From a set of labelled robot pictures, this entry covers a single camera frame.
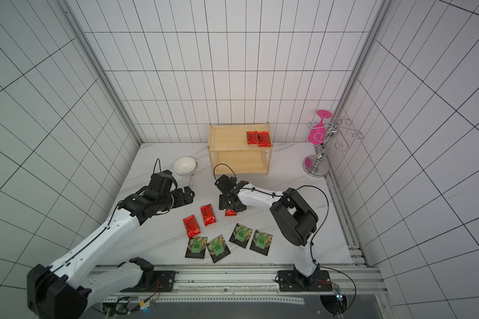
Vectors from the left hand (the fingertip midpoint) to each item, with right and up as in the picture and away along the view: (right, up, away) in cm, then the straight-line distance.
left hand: (183, 200), depth 80 cm
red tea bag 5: (+2, -13, +5) cm, 14 cm away
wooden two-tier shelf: (+20, +28, +15) cm, 37 cm away
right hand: (+16, -6, +12) cm, 21 cm away
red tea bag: (+35, +27, +12) cm, 46 cm away
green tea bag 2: (+24, -16, +4) cm, 29 cm away
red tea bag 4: (+9, -8, +8) cm, 14 cm away
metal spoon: (-2, +6, +23) cm, 24 cm away
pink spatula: (+58, +28, +5) cm, 65 cm away
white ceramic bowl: (-7, +13, +26) cm, 30 cm away
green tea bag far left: (+5, -20, +1) cm, 21 cm away
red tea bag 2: (+29, +27, +12) cm, 42 cm away
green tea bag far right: (+33, -18, +2) cm, 37 cm away
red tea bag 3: (+19, -8, +9) cm, 22 cm away
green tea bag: (+14, -20, +1) cm, 25 cm away
